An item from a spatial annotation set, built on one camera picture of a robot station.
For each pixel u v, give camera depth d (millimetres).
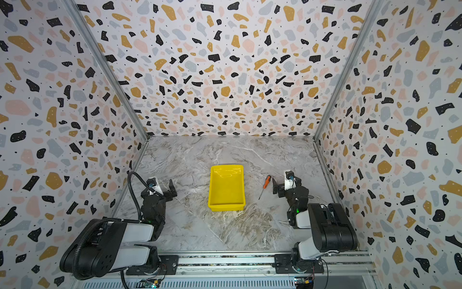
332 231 450
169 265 732
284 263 737
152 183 734
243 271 730
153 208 665
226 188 911
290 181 782
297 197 691
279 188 823
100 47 816
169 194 787
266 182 1001
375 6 712
